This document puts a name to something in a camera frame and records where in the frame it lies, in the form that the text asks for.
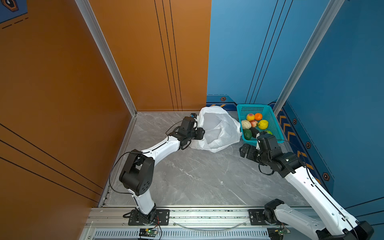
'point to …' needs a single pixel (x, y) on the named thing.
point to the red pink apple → (253, 123)
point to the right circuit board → (277, 233)
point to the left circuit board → (148, 232)
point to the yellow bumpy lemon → (263, 124)
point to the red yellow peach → (250, 117)
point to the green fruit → (269, 132)
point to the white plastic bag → (222, 129)
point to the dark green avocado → (247, 134)
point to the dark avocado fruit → (254, 131)
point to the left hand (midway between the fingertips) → (202, 129)
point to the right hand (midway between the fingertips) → (244, 151)
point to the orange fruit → (258, 116)
